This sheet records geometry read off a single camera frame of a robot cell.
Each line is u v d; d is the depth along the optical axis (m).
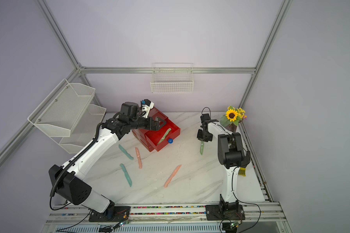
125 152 0.98
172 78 1.07
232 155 0.56
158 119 0.67
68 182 0.40
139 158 0.95
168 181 0.84
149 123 0.66
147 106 0.68
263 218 0.73
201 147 0.98
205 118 0.86
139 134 0.85
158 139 0.87
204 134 0.88
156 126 0.66
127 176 0.86
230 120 0.83
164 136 0.87
